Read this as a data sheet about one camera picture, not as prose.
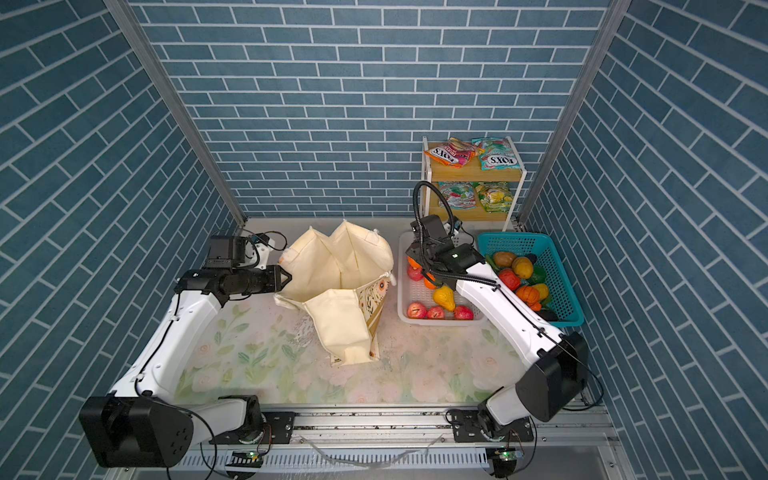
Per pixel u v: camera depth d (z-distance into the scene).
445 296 0.94
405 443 0.72
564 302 0.90
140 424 0.39
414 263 0.76
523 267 0.96
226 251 0.60
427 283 0.99
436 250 0.58
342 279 1.02
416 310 0.89
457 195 1.04
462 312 0.89
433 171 0.85
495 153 0.91
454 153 0.89
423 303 0.93
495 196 1.04
